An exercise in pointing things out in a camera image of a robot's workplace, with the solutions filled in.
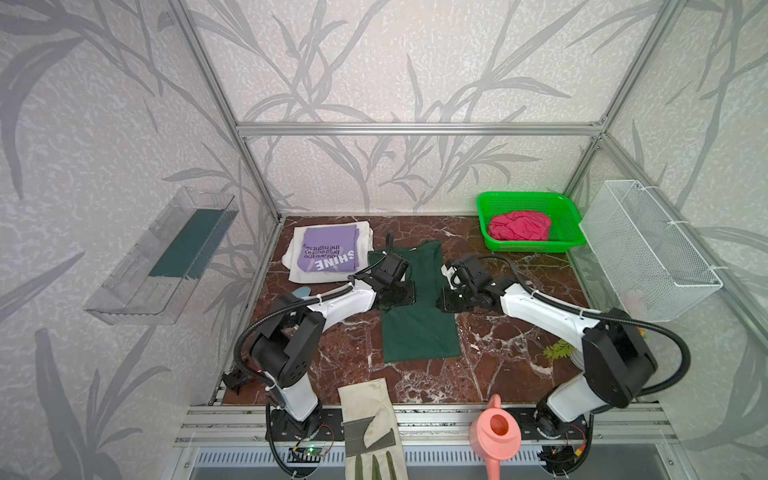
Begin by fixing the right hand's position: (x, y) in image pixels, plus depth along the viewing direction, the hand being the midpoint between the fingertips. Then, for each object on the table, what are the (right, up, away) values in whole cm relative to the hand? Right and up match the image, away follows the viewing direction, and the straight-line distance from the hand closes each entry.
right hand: (435, 295), depth 87 cm
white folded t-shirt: (-50, +10, +18) cm, 54 cm away
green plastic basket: (+52, +19, +25) cm, 61 cm away
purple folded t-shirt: (-36, +13, +18) cm, 42 cm away
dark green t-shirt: (-5, -11, +2) cm, 12 cm away
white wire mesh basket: (+44, +9, -24) cm, 51 cm away
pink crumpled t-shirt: (+35, +21, +24) cm, 47 cm away
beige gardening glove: (-16, -34, -17) cm, 41 cm away
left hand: (-4, +2, +3) cm, 6 cm away
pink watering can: (+10, -25, -24) cm, 37 cm away
